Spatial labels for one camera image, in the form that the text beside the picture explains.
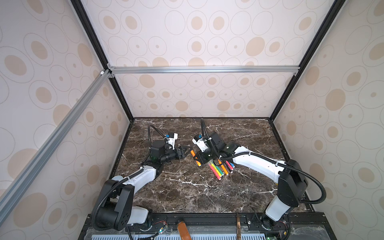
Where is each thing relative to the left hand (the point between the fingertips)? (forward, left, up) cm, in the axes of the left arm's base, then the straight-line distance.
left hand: (193, 149), depth 80 cm
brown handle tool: (-35, +4, -16) cm, 39 cm away
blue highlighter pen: (-16, -16, +14) cm, 26 cm away
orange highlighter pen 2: (-3, -19, -17) cm, 26 cm away
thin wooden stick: (-33, -22, -16) cm, 43 cm away
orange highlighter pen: (-2, 0, -1) cm, 3 cm away
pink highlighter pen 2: (-2, -23, -17) cm, 28 cm away
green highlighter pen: (-2, -15, -17) cm, 23 cm away
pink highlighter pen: (-6, -13, -17) cm, 23 cm away
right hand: (-1, -4, -4) cm, 6 cm away
